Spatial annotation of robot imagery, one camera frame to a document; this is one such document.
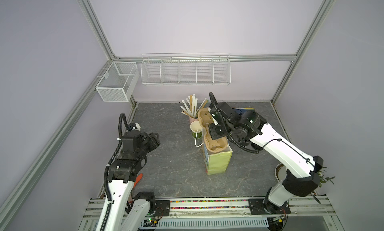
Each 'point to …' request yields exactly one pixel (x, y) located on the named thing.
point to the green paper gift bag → (216, 162)
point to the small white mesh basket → (118, 82)
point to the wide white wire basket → (186, 69)
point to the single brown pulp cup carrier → (216, 145)
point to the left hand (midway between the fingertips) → (154, 138)
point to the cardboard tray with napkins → (250, 109)
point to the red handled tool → (139, 178)
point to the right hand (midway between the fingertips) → (211, 130)
